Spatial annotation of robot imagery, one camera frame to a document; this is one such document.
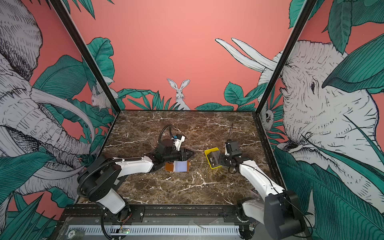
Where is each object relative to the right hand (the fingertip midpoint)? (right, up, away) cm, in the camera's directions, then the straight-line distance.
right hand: (220, 156), depth 87 cm
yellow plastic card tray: (-8, +1, +7) cm, 11 cm away
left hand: (-15, +3, -4) cm, 16 cm away
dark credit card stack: (-3, -2, +4) cm, 5 cm away
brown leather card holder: (-26, -7, +4) cm, 27 cm away
